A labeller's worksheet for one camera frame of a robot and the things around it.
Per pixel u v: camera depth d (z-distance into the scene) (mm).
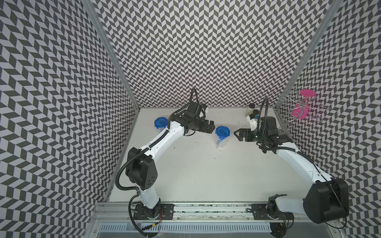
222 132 891
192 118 628
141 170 444
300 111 790
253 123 741
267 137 619
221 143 944
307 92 832
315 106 834
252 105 1145
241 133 733
